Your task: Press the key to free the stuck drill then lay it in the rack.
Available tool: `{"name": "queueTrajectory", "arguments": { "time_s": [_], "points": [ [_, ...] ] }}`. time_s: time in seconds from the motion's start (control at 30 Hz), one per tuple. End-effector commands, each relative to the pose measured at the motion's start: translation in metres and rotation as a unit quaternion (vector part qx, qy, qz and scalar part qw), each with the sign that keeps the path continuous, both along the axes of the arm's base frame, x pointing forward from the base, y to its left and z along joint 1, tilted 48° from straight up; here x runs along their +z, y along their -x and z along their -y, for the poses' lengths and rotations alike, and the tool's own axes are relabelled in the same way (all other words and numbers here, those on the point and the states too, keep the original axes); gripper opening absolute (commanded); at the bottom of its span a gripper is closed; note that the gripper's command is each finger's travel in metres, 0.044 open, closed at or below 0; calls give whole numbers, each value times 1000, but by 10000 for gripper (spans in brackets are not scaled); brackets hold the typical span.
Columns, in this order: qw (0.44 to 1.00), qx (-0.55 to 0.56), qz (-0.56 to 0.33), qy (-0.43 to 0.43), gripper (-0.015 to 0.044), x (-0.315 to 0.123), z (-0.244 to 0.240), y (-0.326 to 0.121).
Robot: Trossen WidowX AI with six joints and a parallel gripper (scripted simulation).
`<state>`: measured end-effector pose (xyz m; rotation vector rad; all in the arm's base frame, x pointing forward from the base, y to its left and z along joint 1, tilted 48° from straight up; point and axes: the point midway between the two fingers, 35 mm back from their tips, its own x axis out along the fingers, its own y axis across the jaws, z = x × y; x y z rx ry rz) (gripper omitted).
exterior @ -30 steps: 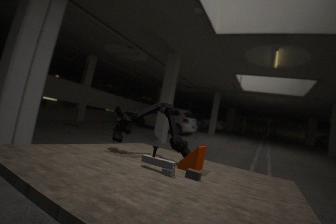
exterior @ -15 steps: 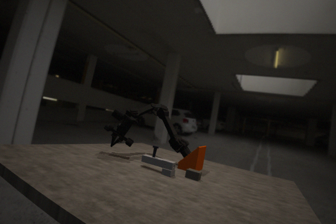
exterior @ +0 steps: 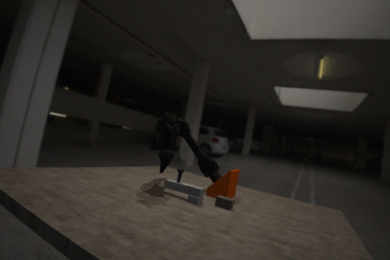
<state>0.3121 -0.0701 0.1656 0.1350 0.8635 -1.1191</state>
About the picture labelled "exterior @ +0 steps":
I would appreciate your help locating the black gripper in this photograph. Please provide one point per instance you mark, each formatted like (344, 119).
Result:
(166, 155)

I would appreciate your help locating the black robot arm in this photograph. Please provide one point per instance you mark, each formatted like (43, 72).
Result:
(165, 128)

